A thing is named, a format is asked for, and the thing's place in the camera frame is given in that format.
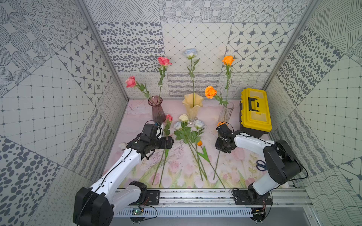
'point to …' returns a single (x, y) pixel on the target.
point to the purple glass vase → (158, 115)
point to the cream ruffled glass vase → (192, 112)
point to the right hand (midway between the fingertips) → (219, 148)
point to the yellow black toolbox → (254, 116)
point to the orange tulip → (204, 156)
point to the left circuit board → (136, 212)
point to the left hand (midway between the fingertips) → (166, 138)
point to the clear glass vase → (226, 111)
